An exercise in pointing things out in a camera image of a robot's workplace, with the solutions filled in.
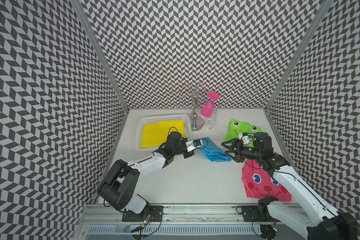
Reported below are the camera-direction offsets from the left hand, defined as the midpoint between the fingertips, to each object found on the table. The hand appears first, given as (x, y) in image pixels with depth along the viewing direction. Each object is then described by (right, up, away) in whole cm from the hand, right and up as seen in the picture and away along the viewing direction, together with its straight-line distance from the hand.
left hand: (197, 145), depth 85 cm
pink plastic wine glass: (+8, +21, +14) cm, 26 cm away
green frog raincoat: (+29, +9, +20) cm, 36 cm away
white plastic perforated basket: (-37, +14, +15) cm, 42 cm away
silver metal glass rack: (+1, +13, +23) cm, 27 cm away
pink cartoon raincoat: (+34, -20, -4) cm, 39 cm away
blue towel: (+8, -2, -9) cm, 12 cm away
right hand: (+12, -1, -11) cm, 16 cm away
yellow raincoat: (-27, +5, +11) cm, 29 cm away
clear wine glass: (+11, +14, +20) cm, 27 cm away
